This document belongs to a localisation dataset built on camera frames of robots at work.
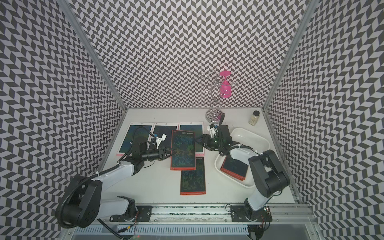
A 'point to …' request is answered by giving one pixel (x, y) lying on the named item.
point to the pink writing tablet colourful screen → (128, 137)
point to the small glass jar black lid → (254, 118)
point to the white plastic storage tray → (258, 140)
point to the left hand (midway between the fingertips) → (176, 153)
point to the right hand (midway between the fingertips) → (197, 143)
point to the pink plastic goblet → (225, 88)
